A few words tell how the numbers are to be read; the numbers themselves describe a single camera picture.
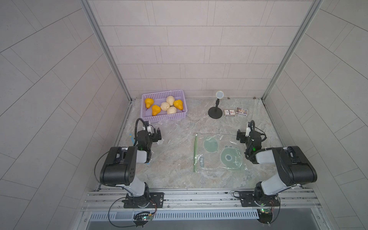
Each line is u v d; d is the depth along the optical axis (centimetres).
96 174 42
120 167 45
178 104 108
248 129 81
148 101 108
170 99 109
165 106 105
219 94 87
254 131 71
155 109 105
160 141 87
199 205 71
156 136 82
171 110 103
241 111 108
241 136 84
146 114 106
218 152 89
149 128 80
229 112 105
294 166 45
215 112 107
